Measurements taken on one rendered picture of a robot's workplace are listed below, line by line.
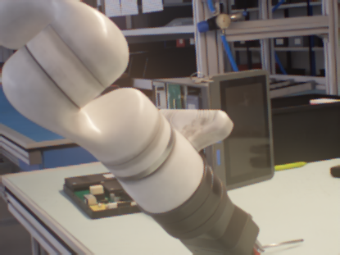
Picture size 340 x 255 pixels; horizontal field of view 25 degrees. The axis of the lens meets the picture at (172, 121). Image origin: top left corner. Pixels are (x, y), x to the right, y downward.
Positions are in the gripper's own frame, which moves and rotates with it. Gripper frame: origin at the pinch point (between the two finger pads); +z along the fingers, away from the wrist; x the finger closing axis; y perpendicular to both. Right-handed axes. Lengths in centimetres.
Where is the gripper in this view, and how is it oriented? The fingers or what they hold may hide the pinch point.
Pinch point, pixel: (260, 250)
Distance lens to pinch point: 88.3
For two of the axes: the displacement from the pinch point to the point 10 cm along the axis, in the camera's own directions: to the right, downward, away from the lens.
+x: 7.6, 0.2, -6.5
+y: -4.0, 8.0, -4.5
